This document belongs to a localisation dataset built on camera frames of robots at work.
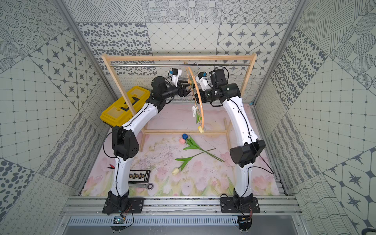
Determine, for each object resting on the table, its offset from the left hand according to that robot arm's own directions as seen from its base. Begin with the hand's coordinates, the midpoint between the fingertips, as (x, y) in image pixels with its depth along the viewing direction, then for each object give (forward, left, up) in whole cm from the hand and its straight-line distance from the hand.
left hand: (192, 81), depth 80 cm
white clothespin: (-15, -1, -8) cm, 16 cm away
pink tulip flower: (-17, +7, -37) cm, 41 cm away
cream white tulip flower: (-37, +9, -37) cm, 53 cm away
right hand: (-10, -2, -5) cm, 11 cm away
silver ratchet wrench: (-45, +23, -39) cm, 64 cm away
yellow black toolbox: (-7, +48, -21) cm, 53 cm away
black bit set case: (-40, +30, -37) cm, 62 cm away
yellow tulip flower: (-19, -4, -12) cm, 22 cm away
